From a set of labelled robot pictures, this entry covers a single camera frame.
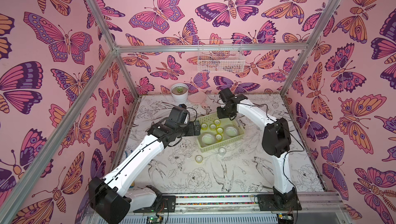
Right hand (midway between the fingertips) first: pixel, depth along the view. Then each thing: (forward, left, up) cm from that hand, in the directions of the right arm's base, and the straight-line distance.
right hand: (217, 115), depth 95 cm
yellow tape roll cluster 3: (-3, +8, -8) cm, 12 cm away
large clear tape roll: (-11, +5, -9) cm, 15 cm away
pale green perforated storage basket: (-7, 0, -9) cm, 12 cm away
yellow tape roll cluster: (-5, -2, -9) cm, 11 cm away
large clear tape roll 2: (-5, -9, -10) cm, 15 cm away
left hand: (-15, +12, +11) cm, 23 cm away
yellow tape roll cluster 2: (-3, +3, -9) cm, 10 cm away
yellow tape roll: (+1, -1, -9) cm, 9 cm away
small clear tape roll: (-19, -3, -9) cm, 22 cm away
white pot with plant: (+20, +26, 0) cm, 33 cm away
